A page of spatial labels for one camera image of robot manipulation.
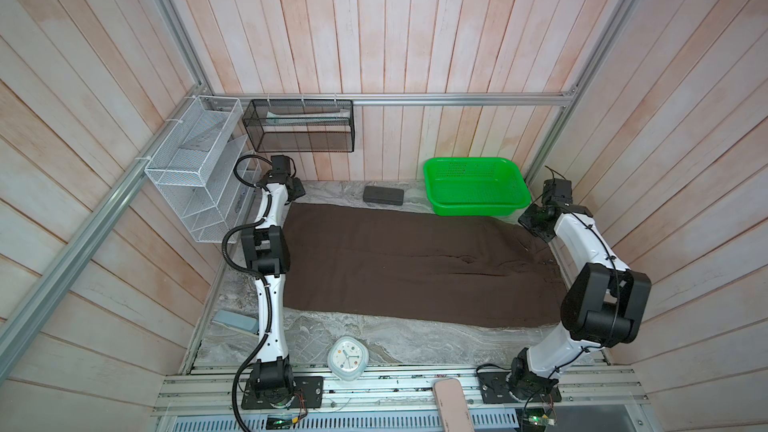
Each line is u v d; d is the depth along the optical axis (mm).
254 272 685
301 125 1038
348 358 762
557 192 704
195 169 656
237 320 811
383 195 1154
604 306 467
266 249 693
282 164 911
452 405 704
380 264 953
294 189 988
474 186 1181
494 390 730
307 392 733
